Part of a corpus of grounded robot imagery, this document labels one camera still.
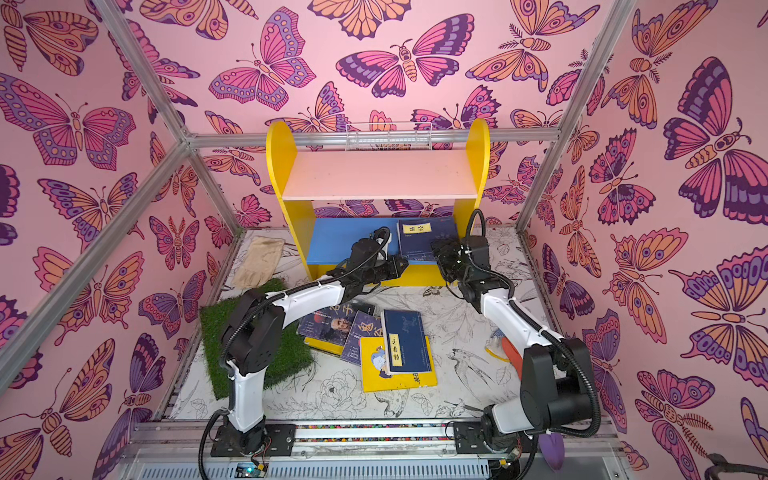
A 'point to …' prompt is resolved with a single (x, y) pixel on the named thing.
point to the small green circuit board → (251, 469)
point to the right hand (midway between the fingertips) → (432, 244)
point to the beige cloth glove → (259, 262)
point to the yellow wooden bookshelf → (376, 208)
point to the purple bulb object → (552, 447)
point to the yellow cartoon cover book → (375, 377)
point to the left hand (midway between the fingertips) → (414, 260)
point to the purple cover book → (364, 325)
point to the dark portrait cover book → (328, 328)
